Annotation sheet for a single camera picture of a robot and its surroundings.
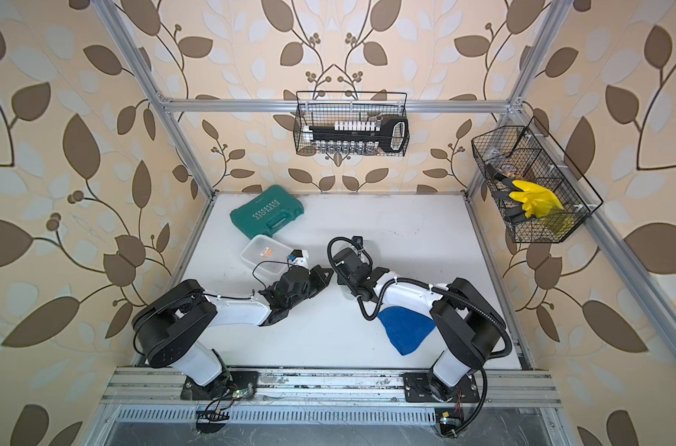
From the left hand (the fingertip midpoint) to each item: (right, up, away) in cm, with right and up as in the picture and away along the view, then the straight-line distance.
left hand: (333, 267), depth 86 cm
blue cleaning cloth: (+22, -18, -3) cm, 29 cm away
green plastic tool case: (-26, +18, +22) cm, 39 cm away
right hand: (+4, -1, +5) cm, 6 cm away
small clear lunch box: (-24, +2, +6) cm, 25 cm away
